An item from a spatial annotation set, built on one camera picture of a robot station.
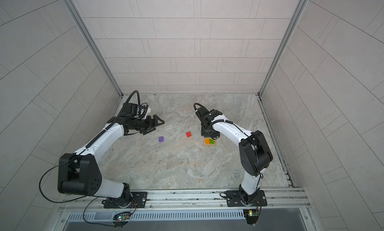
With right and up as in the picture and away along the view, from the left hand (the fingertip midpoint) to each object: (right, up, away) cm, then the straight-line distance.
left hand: (162, 122), depth 83 cm
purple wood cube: (-4, -11, +10) cm, 16 cm away
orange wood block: (+25, -12, +7) cm, 29 cm away
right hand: (+25, -8, +6) cm, 27 cm away
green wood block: (+28, -13, +7) cm, 32 cm away
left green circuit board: (-14, -40, -18) cm, 46 cm away
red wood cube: (+14, -9, +11) cm, 20 cm away
